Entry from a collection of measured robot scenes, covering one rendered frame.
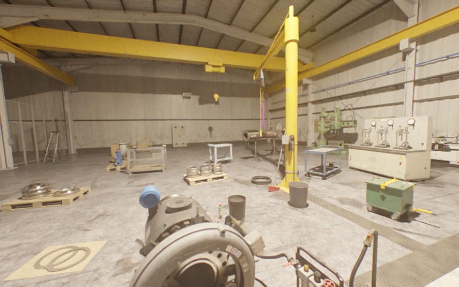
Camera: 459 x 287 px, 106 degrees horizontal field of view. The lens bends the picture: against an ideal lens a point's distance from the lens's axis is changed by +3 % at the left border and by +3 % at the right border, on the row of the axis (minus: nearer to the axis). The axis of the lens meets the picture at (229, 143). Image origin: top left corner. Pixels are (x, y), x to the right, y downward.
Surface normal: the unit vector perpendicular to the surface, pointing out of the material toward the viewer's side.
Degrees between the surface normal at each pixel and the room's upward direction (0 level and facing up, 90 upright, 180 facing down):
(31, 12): 90
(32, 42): 90
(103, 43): 90
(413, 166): 90
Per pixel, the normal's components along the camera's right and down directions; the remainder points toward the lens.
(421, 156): 0.16, 0.07
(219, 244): 0.44, 0.06
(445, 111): -0.94, 0.05
